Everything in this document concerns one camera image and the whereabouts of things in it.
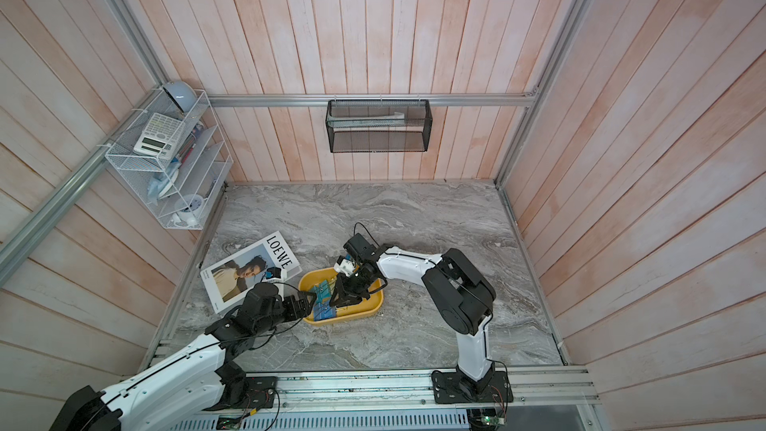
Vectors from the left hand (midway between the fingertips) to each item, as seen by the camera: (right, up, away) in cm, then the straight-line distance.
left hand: (304, 301), depth 85 cm
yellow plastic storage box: (+1, +7, +3) cm, 7 cm away
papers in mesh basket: (+28, +55, +5) cm, 61 cm away
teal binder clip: (+3, +2, +3) cm, 5 cm away
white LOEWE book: (-24, +5, +5) cm, 25 cm away
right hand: (+9, 0, -1) cm, 9 cm away
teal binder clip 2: (+5, +2, +3) cm, 7 cm away
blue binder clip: (+6, -3, +1) cm, 6 cm away
